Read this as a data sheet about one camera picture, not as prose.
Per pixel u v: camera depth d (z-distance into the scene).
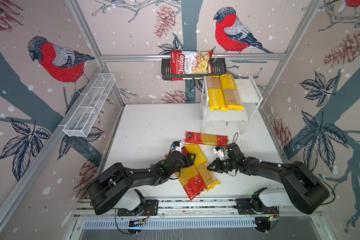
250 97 0.80
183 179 0.80
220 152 0.83
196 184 0.78
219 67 0.95
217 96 0.76
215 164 0.80
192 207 0.75
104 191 0.42
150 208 0.73
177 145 0.78
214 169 0.78
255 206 0.66
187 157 0.75
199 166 0.86
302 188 0.43
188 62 0.87
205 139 0.98
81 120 0.71
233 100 0.75
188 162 0.74
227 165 0.74
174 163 0.65
